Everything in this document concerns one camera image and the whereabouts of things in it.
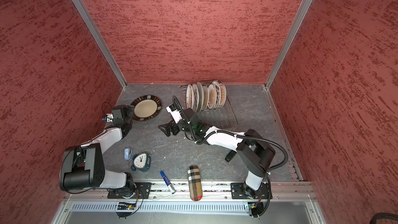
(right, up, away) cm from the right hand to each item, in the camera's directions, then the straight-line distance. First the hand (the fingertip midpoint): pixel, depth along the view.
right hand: (164, 124), depth 79 cm
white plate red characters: (+30, +21, +21) cm, 42 cm away
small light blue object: (-22, -17, +4) cm, 28 cm away
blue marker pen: (+3, -30, -3) cm, 30 cm away
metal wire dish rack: (+34, 0, +24) cm, 42 cm away
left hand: (-24, +4, +14) cm, 28 cm away
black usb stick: (+35, -18, +6) cm, 40 cm away
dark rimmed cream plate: (-20, +7, +27) cm, 34 cm away
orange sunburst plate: (+26, +15, +22) cm, 37 cm away
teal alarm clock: (-12, -20, +1) cm, 23 cm away
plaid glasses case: (+16, -28, -5) cm, 33 cm away
